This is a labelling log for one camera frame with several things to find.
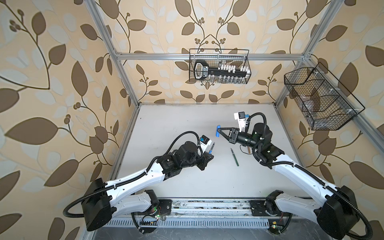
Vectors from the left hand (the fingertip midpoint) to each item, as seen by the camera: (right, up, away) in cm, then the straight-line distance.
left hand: (214, 156), depth 72 cm
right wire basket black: (+55, +25, +2) cm, 60 cm away
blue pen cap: (+1, +11, -2) cm, 12 cm away
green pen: (+15, -6, +19) cm, 25 cm away
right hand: (+2, +12, -2) cm, 12 cm away
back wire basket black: (+19, +42, +15) cm, 49 cm away
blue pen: (-2, +3, -1) cm, 3 cm away
